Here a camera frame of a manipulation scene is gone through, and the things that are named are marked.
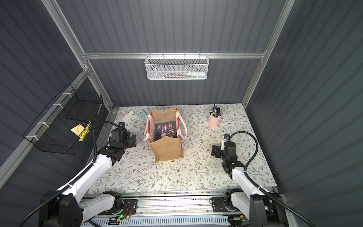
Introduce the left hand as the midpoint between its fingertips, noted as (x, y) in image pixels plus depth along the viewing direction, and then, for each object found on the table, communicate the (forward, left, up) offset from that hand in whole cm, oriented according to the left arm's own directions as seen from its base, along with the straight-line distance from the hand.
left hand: (125, 137), depth 83 cm
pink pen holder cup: (+19, -57, -9) cm, 61 cm away
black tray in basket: (+11, +23, +12) cm, 28 cm away
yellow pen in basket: (-6, +18, +10) cm, 21 cm away
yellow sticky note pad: (-2, +21, +11) cm, 24 cm away
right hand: (-2, -60, -8) cm, 60 cm away
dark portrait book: (+10, -25, -5) cm, 28 cm away
